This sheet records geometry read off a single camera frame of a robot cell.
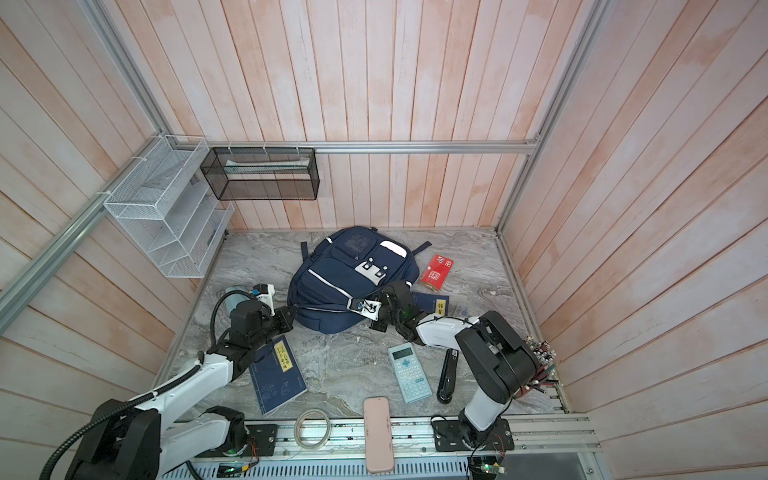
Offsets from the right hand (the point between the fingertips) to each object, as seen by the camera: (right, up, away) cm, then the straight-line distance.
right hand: (364, 303), depth 91 cm
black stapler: (+24, -20, -8) cm, 32 cm away
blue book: (+24, -1, +7) cm, 25 cm away
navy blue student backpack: (-6, +12, +13) cm, 18 cm away
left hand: (-20, -2, -4) cm, 20 cm away
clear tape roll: (-10, -32, -19) cm, 39 cm away
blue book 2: (-24, -19, -8) cm, 32 cm away
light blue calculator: (+14, -19, -8) cm, 25 cm away
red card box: (+26, +9, +16) cm, 32 cm away
